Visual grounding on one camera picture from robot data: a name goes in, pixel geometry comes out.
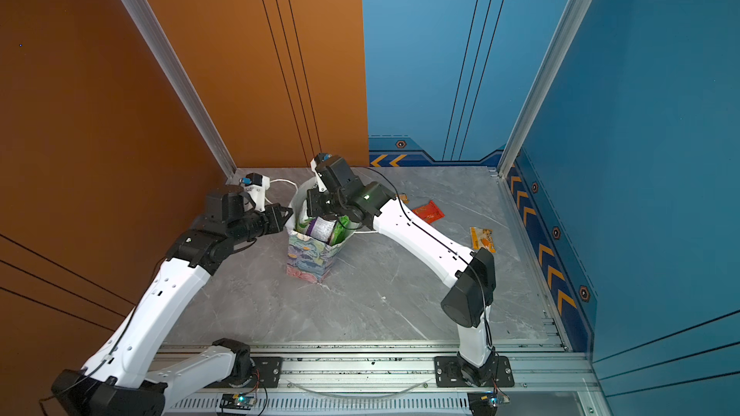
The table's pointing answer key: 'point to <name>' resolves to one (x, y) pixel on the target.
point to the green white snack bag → (303, 220)
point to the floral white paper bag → (310, 241)
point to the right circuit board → (483, 403)
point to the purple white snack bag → (321, 228)
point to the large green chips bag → (342, 229)
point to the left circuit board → (236, 401)
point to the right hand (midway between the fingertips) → (305, 201)
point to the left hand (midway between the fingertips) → (294, 207)
